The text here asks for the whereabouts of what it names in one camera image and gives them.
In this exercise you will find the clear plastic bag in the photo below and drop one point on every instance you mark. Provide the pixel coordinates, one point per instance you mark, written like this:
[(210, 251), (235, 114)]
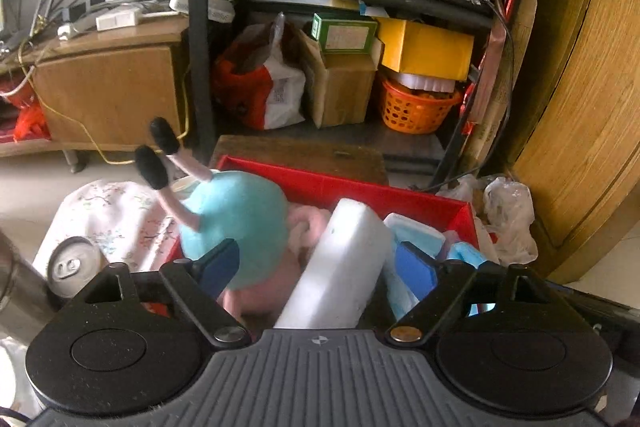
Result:
[(503, 212)]

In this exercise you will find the white marbled foam block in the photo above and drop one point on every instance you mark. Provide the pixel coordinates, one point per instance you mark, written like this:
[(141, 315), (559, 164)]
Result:
[(342, 272)]

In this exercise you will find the wooden tv cabinet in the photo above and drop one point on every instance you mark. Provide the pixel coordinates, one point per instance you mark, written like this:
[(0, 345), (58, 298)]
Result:
[(101, 90)]

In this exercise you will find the brown cardboard box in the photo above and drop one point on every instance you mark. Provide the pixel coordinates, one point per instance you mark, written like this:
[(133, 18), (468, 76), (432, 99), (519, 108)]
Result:
[(338, 86)]

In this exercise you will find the orange plastic basket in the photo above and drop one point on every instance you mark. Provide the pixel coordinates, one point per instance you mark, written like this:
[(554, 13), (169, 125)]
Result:
[(413, 111)]

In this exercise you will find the pink plush toy teal dress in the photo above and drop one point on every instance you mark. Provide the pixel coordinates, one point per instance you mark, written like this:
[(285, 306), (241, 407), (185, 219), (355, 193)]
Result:
[(305, 227)]

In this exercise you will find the floral tablecloth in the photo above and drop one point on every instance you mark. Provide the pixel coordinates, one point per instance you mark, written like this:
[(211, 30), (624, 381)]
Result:
[(123, 219)]

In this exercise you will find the green white small box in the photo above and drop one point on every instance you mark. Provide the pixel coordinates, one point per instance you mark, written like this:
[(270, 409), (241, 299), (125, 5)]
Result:
[(343, 34)]

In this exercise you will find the yellow blue drink can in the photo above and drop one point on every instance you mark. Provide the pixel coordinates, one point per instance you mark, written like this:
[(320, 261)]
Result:
[(73, 264)]

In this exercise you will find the wooden cupboard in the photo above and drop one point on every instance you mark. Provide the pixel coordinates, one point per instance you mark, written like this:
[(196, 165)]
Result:
[(573, 135)]

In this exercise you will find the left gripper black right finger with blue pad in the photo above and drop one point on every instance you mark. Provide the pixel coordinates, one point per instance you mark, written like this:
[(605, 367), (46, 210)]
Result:
[(440, 287)]

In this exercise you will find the red cardboard box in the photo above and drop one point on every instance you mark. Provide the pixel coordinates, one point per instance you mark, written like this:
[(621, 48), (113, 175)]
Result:
[(350, 194)]

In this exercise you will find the red white plastic bag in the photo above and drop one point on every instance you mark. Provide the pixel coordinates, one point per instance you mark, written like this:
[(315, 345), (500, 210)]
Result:
[(258, 78)]

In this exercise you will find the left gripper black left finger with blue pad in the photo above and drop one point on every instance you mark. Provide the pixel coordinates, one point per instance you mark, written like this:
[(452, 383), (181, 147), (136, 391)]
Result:
[(195, 287)]

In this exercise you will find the black metal shelf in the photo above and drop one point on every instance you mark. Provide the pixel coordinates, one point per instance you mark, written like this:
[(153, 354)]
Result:
[(320, 6)]

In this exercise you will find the yellow cardboard box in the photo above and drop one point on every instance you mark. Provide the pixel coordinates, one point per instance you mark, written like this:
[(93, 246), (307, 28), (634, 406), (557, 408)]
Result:
[(419, 49)]

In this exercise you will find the stainless steel thermos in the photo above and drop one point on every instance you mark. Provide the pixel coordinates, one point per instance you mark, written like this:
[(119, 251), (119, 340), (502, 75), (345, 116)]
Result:
[(26, 305)]

